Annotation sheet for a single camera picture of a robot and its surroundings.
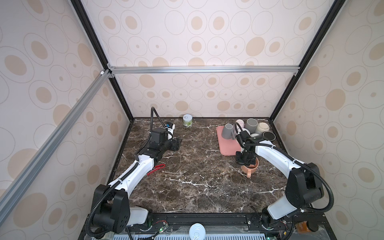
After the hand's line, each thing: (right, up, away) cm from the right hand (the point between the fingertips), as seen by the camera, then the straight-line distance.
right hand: (240, 163), depth 87 cm
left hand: (-35, +16, -4) cm, 39 cm away
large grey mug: (+13, +23, +16) cm, 30 cm away
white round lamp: (-26, -26, -21) cm, 42 cm away
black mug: (+22, +16, +11) cm, 29 cm away
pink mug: (+6, +24, +17) cm, 30 cm away
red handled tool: (-50, -3, +4) cm, 50 cm away
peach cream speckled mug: (+3, -1, -9) cm, 10 cm away
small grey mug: (-4, +18, +13) cm, 23 cm away
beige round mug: (+20, +22, +16) cm, 34 cm away
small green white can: (-32, +27, +26) cm, 49 cm away
